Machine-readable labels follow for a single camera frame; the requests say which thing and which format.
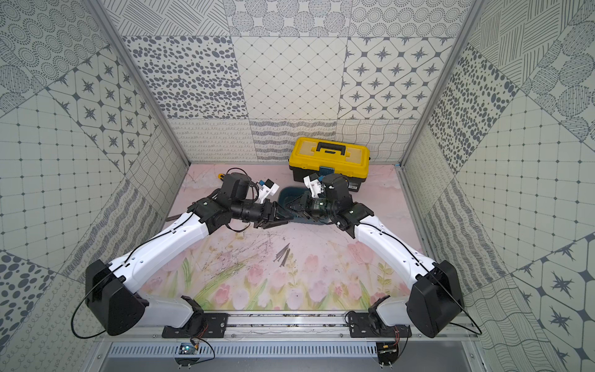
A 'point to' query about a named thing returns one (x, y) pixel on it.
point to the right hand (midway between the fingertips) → (286, 209)
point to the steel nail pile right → (280, 253)
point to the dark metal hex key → (173, 218)
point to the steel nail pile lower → (283, 263)
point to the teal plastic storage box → (290, 198)
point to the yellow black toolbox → (311, 156)
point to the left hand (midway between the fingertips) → (291, 214)
